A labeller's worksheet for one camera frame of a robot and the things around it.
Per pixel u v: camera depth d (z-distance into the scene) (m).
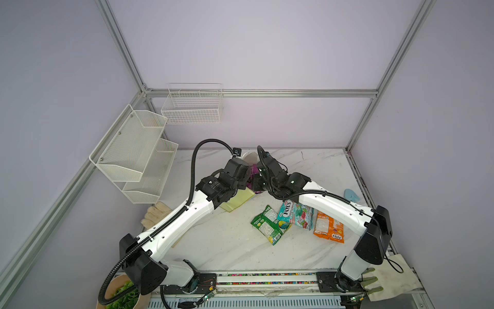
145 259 0.38
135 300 0.61
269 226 0.86
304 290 0.73
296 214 0.89
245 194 0.76
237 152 0.64
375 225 0.43
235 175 0.55
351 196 0.98
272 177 0.58
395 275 0.75
